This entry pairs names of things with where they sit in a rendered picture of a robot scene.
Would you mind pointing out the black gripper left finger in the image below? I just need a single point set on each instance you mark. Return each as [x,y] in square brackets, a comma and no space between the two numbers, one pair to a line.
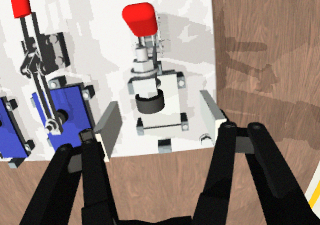
[53,199]

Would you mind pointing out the white fixture plate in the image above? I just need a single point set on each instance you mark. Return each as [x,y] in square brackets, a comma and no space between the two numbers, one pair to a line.
[99,48]

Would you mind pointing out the blue rectangular block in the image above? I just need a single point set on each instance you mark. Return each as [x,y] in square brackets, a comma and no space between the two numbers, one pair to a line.
[11,139]

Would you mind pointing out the blue metal block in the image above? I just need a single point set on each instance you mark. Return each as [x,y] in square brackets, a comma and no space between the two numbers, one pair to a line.
[69,98]

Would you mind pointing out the white rectangular block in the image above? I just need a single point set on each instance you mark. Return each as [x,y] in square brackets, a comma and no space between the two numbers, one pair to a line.
[165,124]

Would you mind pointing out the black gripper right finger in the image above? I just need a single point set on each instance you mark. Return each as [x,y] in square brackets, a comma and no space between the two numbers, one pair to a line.
[283,201]

